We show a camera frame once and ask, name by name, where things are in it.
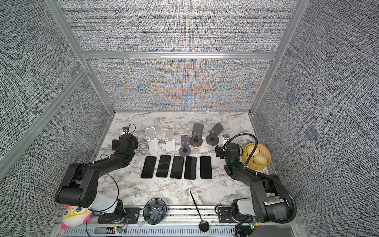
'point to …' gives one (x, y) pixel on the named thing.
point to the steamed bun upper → (249, 148)
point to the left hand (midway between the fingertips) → (125, 137)
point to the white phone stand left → (153, 141)
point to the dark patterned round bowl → (154, 211)
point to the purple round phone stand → (185, 150)
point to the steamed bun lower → (260, 159)
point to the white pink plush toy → (73, 216)
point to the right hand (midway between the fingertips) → (227, 140)
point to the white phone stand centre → (170, 142)
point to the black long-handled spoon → (204, 225)
